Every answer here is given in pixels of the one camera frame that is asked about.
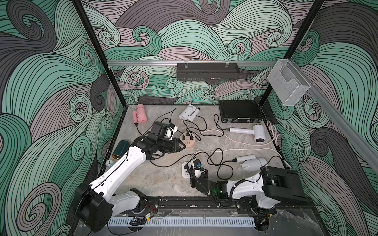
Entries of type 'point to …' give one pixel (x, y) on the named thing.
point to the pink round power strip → (188, 138)
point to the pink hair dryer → (139, 115)
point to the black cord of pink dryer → (136, 124)
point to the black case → (240, 111)
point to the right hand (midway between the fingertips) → (187, 171)
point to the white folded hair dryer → (190, 113)
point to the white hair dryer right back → (258, 130)
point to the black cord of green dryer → (186, 165)
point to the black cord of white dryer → (208, 135)
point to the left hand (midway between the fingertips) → (183, 145)
